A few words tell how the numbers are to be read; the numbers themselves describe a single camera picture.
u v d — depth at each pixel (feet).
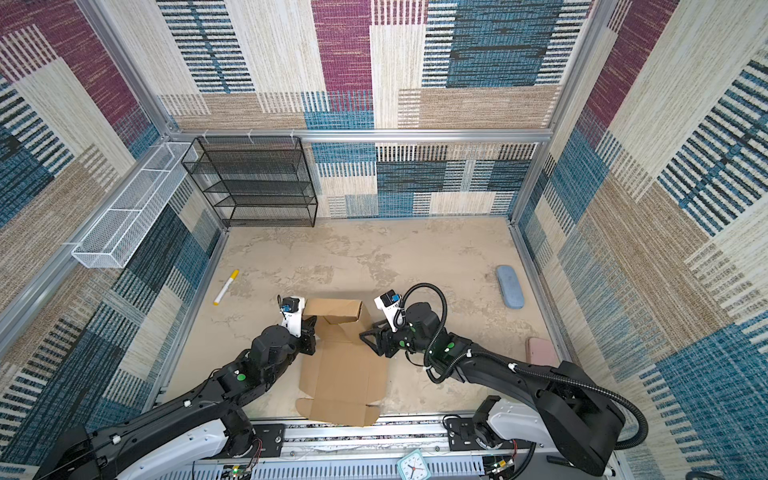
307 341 2.32
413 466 2.25
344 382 2.64
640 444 1.36
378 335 2.30
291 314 2.23
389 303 2.31
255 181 3.62
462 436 2.39
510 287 3.24
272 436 2.44
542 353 2.91
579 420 1.35
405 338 2.26
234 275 3.44
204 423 1.78
